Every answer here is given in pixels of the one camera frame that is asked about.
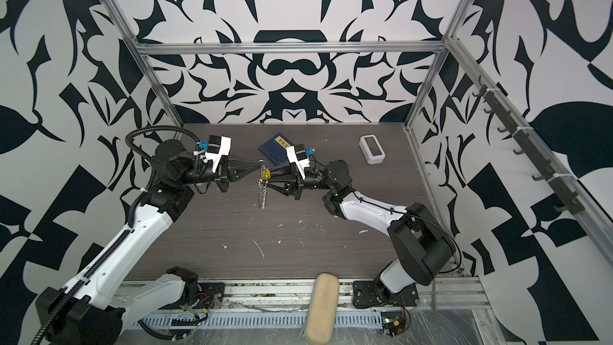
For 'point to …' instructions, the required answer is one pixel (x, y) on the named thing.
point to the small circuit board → (393, 323)
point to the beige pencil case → (322, 313)
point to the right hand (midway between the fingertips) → (266, 183)
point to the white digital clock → (372, 148)
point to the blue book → (275, 149)
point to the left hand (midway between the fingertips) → (261, 159)
